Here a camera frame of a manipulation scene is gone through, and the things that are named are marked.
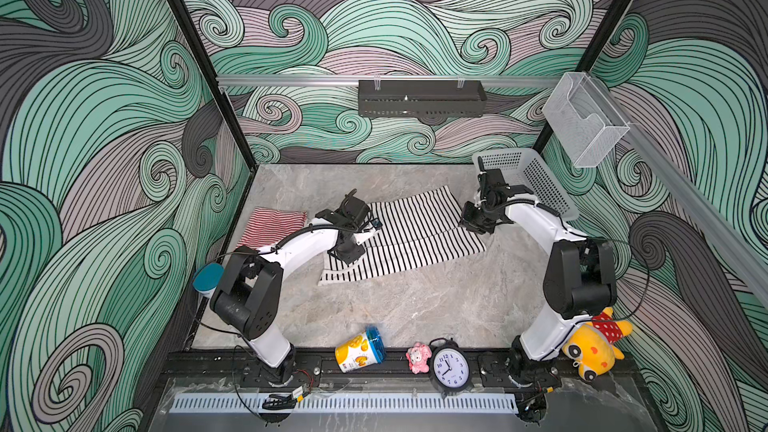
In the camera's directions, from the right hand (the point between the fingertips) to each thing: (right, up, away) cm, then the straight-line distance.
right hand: (463, 224), depth 92 cm
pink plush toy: (-17, -31, -19) cm, 40 cm away
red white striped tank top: (-65, -2, +9) cm, 66 cm away
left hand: (-36, -6, -2) cm, 36 cm away
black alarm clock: (-9, -33, -20) cm, 40 cm away
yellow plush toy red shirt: (+25, -27, -22) cm, 43 cm away
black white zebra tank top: (-16, -3, +9) cm, 18 cm away
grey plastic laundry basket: (+31, +20, +23) cm, 43 cm away
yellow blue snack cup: (-31, -28, -22) cm, 47 cm away
